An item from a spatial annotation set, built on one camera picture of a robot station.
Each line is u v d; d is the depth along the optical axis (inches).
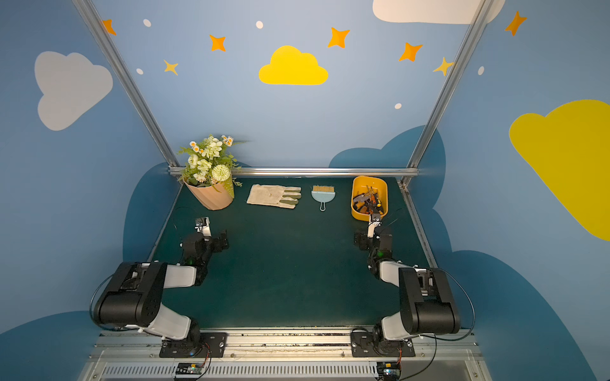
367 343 29.3
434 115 37.7
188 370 28.3
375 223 32.1
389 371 28.7
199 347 27.7
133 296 17.9
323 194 45.5
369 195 44.3
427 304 18.1
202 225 31.7
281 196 45.2
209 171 34.7
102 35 28.9
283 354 28.9
